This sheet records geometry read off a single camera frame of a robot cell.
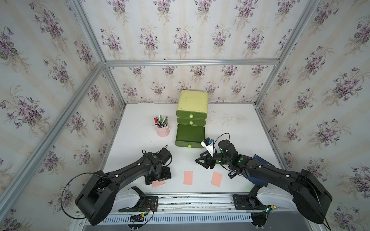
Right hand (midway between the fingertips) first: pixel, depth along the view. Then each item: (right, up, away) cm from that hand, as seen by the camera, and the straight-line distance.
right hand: (200, 158), depth 79 cm
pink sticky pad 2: (-7, -12, +4) cm, 15 cm away
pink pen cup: (-23, +13, +17) cm, 31 cm away
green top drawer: (-7, +25, +10) cm, 27 cm away
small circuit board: (-32, -28, -7) cm, 43 cm away
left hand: (-20, -14, +2) cm, 24 cm away
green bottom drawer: (-5, +10, +15) cm, 19 cm away
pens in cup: (-25, +19, +19) cm, 37 cm away
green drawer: (-5, +20, +14) cm, 25 cm away
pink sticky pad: (-23, -14, -1) cm, 27 cm away
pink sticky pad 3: (+10, -13, +3) cm, 17 cm away
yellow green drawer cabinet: (-4, +29, +9) cm, 30 cm away
